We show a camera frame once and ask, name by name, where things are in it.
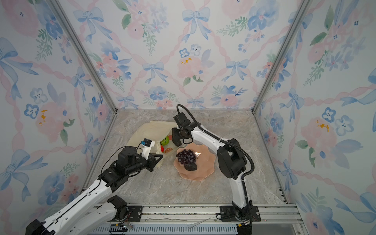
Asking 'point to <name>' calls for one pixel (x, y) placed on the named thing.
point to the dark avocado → (190, 166)
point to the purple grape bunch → (186, 156)
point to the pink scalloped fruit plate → (205, 162)
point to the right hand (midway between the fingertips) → (176, 133)
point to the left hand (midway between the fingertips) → (163, 155)
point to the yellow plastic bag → (161, 133)
